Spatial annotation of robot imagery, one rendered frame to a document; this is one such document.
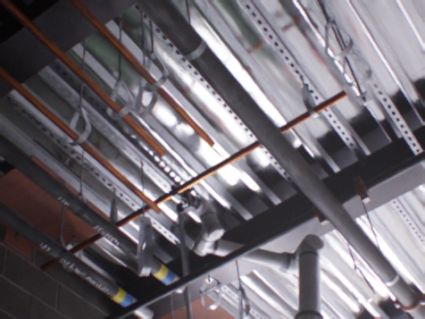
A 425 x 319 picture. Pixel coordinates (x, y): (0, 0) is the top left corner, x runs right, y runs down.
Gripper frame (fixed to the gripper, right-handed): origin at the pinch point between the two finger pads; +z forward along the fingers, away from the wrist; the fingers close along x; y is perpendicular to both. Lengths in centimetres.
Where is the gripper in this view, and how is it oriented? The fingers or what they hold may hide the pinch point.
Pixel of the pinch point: (175, 191)
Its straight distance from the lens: 347.9
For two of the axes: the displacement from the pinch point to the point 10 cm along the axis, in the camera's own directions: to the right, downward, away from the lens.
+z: -5.2, -3.8, -7.7
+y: 8.2, -4.8, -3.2
